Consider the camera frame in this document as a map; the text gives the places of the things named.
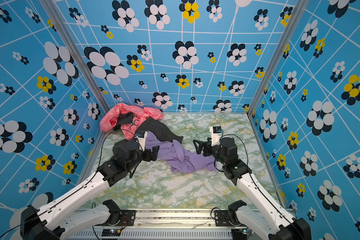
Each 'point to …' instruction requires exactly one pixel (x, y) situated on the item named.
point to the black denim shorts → (151, 125)
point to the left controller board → (111, 232)
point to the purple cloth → (181, 159)
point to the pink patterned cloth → (109, 118)
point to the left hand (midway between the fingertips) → (152, 144)
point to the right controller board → (239, 234)
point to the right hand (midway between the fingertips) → (201, 140)
